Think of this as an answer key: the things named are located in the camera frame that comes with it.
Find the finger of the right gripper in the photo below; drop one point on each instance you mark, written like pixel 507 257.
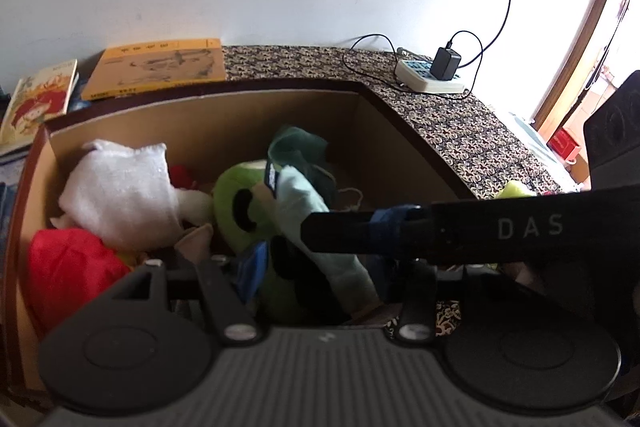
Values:
pixel 395 232
pixel 272 181

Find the patterned floral tablecloth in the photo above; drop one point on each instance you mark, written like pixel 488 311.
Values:
pixel 472 140

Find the red cartoon picture book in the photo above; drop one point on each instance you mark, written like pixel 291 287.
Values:
pixel 36 99

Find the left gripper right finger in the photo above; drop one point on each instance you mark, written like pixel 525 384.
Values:
pixel 418 314

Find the mint green cloth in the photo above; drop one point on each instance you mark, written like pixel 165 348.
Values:
pixel 348 279

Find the yellow book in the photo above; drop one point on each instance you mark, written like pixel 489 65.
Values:
pixel 152 66

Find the red cloth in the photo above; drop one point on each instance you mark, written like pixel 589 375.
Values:
pixel 65 270

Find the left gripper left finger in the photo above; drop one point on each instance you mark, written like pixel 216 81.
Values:
pixel 223 314

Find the light patterned bedsheet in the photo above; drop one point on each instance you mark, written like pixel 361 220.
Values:
pixel 536 145

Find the red box by door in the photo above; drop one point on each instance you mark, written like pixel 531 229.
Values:
pixel 564 145

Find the brown cardboard box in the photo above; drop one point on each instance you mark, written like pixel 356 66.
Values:
pixel 208 129

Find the yellow-green mesh bath sponge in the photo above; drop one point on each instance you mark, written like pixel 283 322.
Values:
pixel 515 189

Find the white power strip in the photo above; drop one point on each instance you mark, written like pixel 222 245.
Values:
pixel 416 75

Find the green smiling plush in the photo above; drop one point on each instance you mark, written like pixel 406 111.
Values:
pixel 245 224

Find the black power adapter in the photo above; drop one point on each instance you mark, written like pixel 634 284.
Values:
pixel 445 63

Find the white snoopy plush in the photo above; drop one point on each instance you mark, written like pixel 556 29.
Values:
pixel 124 196

